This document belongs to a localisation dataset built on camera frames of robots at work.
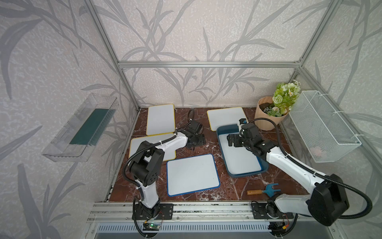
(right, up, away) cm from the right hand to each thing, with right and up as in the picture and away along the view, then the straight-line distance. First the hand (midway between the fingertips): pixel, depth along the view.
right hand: (234, 135), depth 85 cm
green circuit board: (-43, -42, -14) cm, 62 cm away
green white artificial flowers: (+31, +23, +3) cm, 39 cm away
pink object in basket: (+38, -6, -12) cm, 41 cm away
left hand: (-19, -5, +8) cm, 21 cm away
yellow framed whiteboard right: (+2, +12, +32) cm, 34 cm away
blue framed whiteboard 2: (-25, -23, +2) cm, 34 cm away
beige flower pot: (+26, +21, +21) cm, 40 cm away
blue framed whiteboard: (+4, -16, +5) cm, 17 cm away
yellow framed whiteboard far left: (-50, +9, +27) cm, 58 cm away
